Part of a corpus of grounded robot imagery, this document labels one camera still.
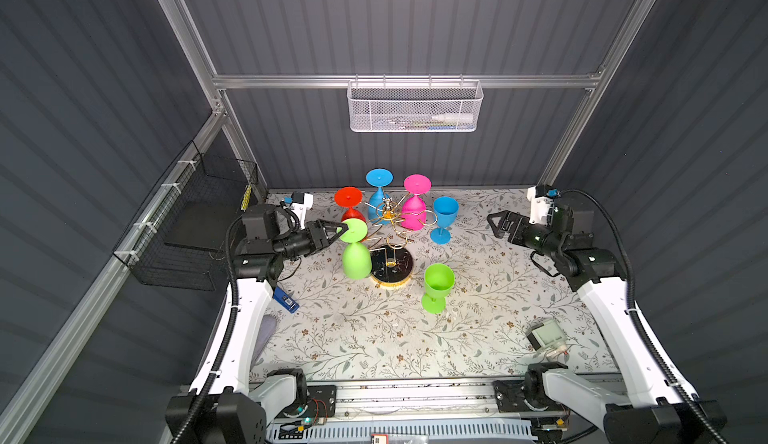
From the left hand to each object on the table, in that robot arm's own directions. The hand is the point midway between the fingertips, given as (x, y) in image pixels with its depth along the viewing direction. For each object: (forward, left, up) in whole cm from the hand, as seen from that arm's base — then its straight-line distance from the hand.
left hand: (344, 230), depth 71 cm
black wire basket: (0, +39, 0) cm, 39 cm away
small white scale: (-20, -52, -24) cm, 61 cm away
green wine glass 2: (-3, -25, -22) cm, 34 cm away
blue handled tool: (-5, +20, -27) cm, 34 cm away
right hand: (+1, -40, -1) cm, 40 cm away
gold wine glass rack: (+18, -12, -29) cm, 36 cm away
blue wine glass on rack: (+18, -9, 0) cm, 20 cm away
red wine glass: (+12, -1, -1) cm, 12 cm away
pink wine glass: (+14, -19, -9) cm, 25 cm away
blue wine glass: (+19, -31, -16) cm, 39 cm away
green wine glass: (-3, -2, -10) cm, 10 cm away
